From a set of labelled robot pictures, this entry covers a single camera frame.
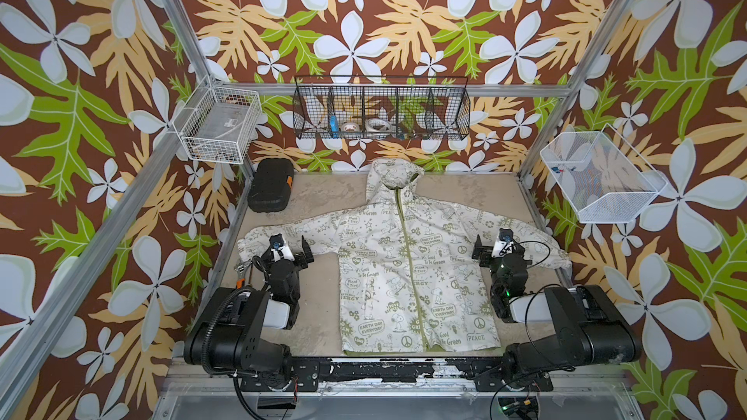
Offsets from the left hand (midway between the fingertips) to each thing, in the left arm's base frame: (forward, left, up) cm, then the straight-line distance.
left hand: (288, 238), depth 89 cm
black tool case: (+25, +13, -5) cm, 28 cm away
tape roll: (+33, -19, +17) cm, 41 cm away
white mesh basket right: (+11, -92, +17) cm, 94 cm away
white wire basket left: (+26, +21, +24) cm, 41 cm away
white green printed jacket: (-7, -39, -10) cm, 41 cm away
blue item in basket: (+29, -14, +21) cm, 38 cm away
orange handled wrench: (-6, +17, -10) cm, 20 cm away
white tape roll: (+36, -28, +16) cm, 48 cm away
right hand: (+1, -64, 0) cm, 64 cm away
